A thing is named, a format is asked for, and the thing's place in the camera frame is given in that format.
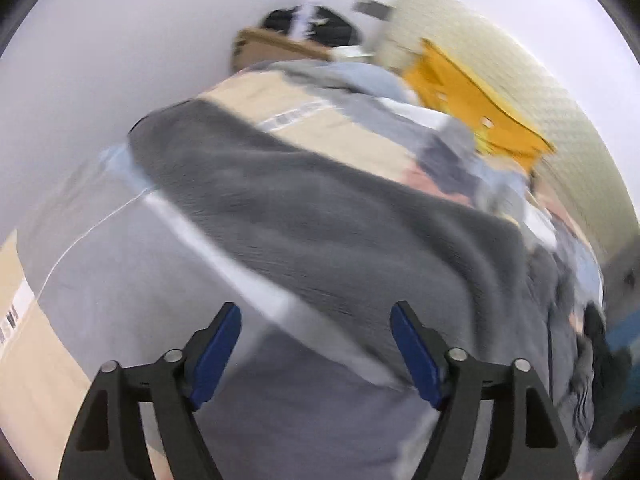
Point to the white spray bottle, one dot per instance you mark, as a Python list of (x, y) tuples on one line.
[(302, 18)]

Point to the yellow crown pillow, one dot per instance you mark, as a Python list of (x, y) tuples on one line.
[(441, 83)]

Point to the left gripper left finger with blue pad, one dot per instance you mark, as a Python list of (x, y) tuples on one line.
[(107, 440)]

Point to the grey fleece zip jacket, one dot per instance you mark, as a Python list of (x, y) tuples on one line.
[(351, 244)]

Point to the wall socket plate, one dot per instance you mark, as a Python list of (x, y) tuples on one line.
[(373, 9)]

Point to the black garment with strap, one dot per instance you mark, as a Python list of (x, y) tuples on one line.
[(611, 371)]

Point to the patchwork pastel duvet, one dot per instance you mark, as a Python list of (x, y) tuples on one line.
[(107, 268)]

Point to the black bag on nightstand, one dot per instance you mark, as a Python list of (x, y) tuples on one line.
[(326, 27)]

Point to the cream quilted headboard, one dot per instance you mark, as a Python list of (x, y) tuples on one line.
[(582, 170)]

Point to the wooden bedside table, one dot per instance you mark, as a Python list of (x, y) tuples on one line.
[(255, 45)]

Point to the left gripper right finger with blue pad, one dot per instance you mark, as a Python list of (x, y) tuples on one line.
[(525, 438)]

